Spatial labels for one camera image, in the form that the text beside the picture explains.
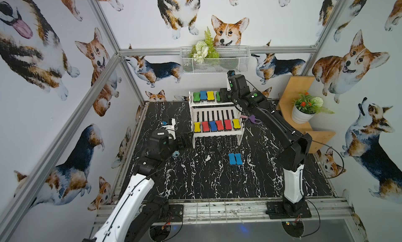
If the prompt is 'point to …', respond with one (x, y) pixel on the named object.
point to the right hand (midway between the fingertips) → (228, 86)
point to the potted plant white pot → (305, 106)
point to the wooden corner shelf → (296, 85)
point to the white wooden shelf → (210, 117)
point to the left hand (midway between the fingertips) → (184, 130)
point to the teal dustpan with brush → (176, 153)
